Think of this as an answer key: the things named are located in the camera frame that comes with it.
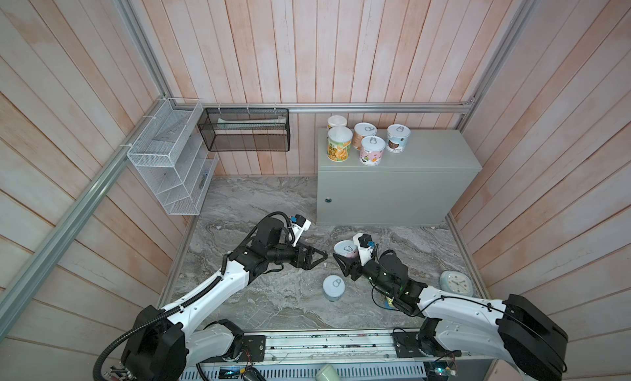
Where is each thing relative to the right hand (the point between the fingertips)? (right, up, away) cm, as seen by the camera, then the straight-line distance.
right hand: (342, 248), depth 79 cm
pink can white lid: (+1, +1, -3) cm, 4 cm away
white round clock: (+41, -13, +4) cm, 43 cm away
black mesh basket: (-38, +47, +25) cm, 66 cm away
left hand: (-8, -2, -5) cm, 10 cm away
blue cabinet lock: (-4, +16, +10) cm, 19 cm away
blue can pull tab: (-3, -13, +1) cm, 14 cm away
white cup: (-6, -30, -16) cm, 34 cm away
